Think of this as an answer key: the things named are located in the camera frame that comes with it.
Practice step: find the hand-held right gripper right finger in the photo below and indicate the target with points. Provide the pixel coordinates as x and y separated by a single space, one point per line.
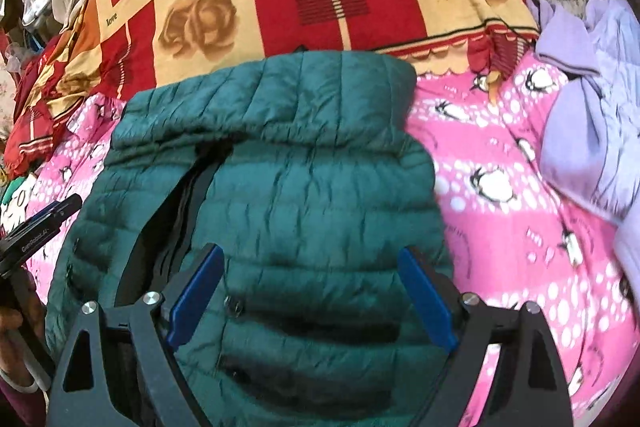
430 302

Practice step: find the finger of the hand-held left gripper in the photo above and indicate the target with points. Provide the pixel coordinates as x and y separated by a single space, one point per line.
47 212

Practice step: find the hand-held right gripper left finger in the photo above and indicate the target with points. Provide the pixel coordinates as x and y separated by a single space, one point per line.
192 297

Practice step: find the green puffer jacket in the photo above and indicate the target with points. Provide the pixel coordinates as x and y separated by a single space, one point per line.
310 187

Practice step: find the person's left hand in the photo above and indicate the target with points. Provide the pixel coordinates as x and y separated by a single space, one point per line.
10 337

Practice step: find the pink penguin quilt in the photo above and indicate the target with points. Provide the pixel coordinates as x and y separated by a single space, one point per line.
505 217

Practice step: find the small orange object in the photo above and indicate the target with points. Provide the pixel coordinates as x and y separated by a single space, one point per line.
493 82

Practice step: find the lavender garment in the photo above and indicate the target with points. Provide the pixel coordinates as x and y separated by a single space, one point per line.
590 122

